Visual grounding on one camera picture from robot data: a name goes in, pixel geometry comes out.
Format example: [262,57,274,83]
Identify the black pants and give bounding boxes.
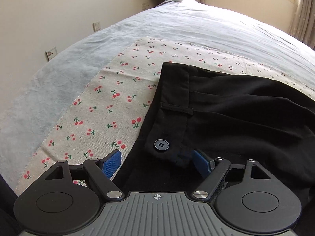
[112,62,315,210]

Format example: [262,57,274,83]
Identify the cherry print cloth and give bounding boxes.
[16,37,314,194]

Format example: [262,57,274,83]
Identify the light blue bed sheet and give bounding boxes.
[1,0,314,192]

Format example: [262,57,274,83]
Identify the beige patterned curtain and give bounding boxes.
[288,0,315,50]

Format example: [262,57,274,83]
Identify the wall socket with red switch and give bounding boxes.
[45,46,58,61]

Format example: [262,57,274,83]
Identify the white wall socket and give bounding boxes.
[142,3,149,11]
[92,21,101,32]

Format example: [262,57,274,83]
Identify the white wall socket far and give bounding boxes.
[142,3,149,11]

